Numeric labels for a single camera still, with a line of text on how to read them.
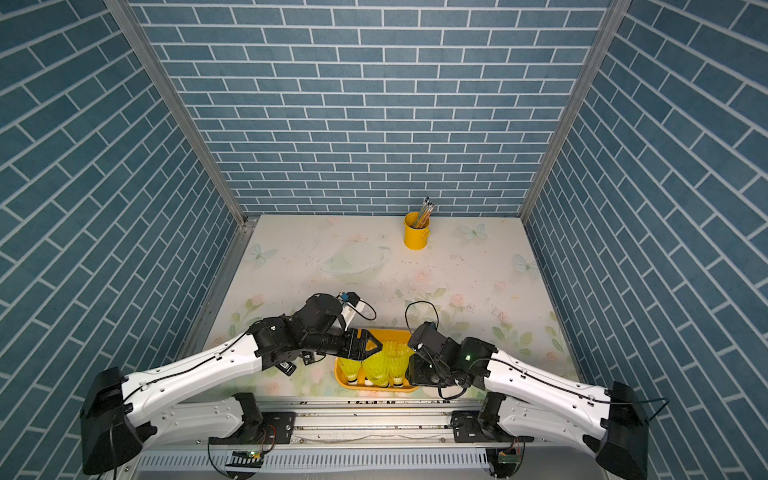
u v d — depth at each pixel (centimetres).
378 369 75
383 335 68
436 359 57
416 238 108
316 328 58
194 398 47
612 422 41
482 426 65
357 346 64
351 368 77
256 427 65
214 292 104
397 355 82
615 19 72
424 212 103
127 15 70
